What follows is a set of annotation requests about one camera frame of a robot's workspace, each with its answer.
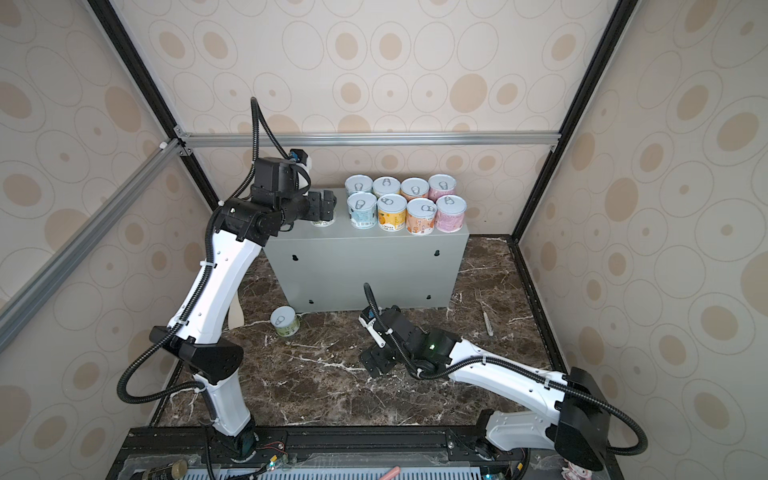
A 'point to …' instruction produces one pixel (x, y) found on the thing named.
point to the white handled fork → (488, 325)
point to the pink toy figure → (574, 472)
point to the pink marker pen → (393, 472)
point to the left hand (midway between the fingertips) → (324, 190)
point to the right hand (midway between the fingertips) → (375, 346)
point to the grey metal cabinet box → (336, 267)
